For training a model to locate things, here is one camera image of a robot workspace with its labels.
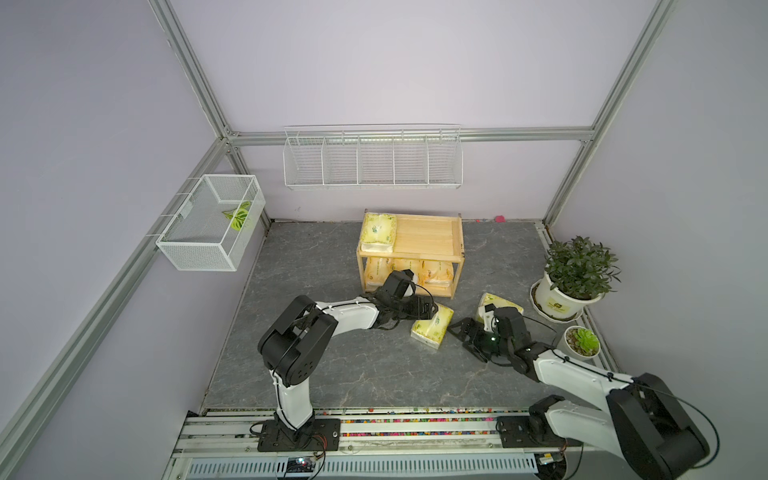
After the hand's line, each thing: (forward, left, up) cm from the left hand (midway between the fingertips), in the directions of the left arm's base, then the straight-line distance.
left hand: (427, 311), depth 90 cm
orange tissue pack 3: (+13, -4, +1) cm, 14 cm away
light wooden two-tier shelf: (+14, -1, +15) cm, 20 cm away
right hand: (-8, -7, -1) cm, 10 cm away
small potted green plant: (-15, -38, +5) cm, 41 cm away
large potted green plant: (+2, -43, +13) cm, 44 cm away
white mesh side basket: (+19, +60, +21) cm, 66 cm away
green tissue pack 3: (+2, -23, -2) cm, 23 cm away
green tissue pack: (+16, +14, +19) cm, 28 cm away
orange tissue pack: (+16, +15, +1) cm, 22 cm away
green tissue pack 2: (-6, -1, -1) cm, 6 cm away
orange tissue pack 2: (+18, +5, +1) cm, 18 cm away
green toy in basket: (+20, +52, +25) cm, 61 cm away
